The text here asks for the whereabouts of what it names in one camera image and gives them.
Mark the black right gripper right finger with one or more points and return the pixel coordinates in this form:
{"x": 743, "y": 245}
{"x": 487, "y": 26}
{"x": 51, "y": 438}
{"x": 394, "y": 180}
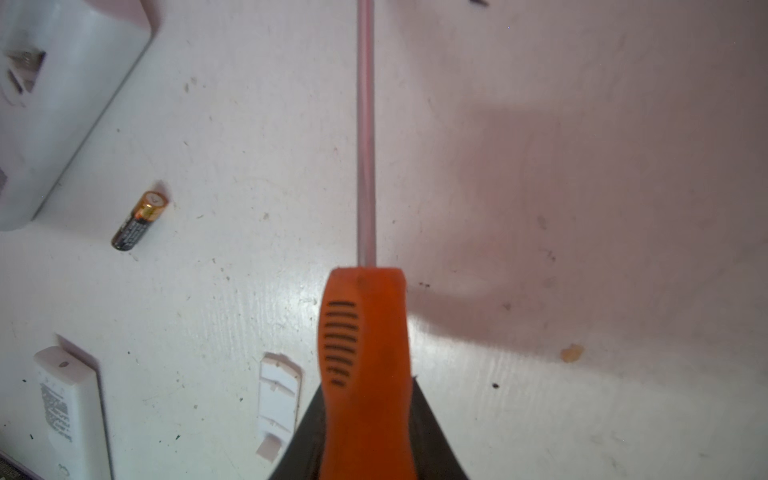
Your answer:
{"x": 433, "y": 456}

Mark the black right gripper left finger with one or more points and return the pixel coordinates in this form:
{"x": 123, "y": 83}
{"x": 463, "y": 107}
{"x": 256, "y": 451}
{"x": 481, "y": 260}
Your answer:
{"x": 303, "y": 456}

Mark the orange handled screwdriver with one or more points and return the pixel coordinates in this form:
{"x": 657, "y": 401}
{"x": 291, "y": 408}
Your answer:
{"x": 363, "y": 343}

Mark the white battery cover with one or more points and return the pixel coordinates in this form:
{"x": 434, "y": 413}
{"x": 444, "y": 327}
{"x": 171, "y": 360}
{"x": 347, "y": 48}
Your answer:
{"x": 280, "y": 382}

